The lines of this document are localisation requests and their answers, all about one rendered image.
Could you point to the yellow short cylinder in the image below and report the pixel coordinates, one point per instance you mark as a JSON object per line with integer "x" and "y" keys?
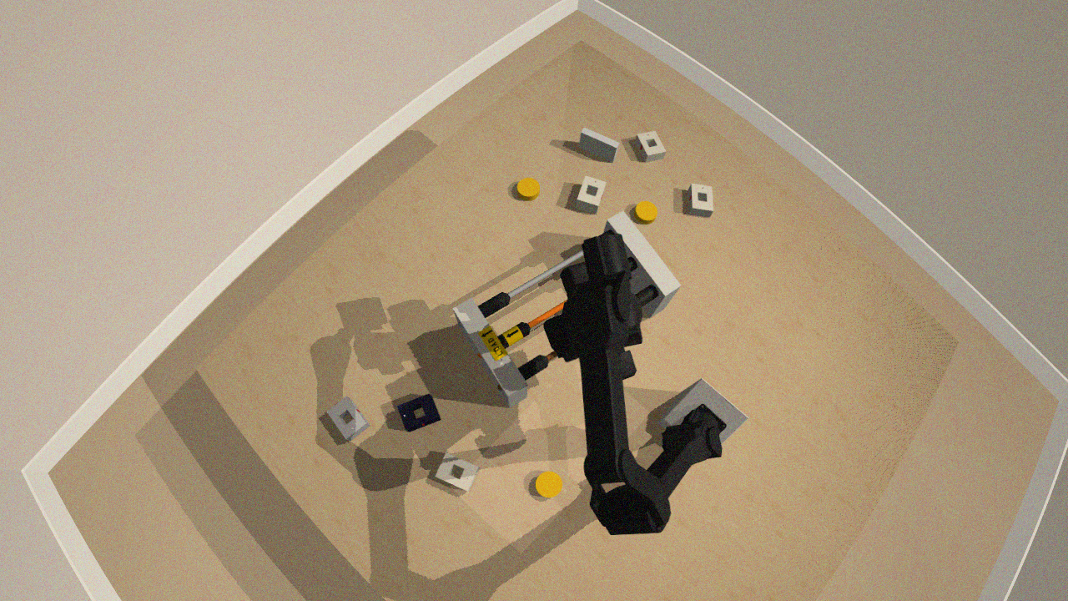
{"x": 549, "y": 484}
{"x": 645, "y": 212}
{"x": 528, "y": 189}

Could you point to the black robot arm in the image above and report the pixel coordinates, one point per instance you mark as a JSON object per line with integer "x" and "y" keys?
{"x": 600, "y": 318}

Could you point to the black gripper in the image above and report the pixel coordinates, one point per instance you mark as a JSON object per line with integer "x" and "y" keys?
{"x": 576, "y": 274}

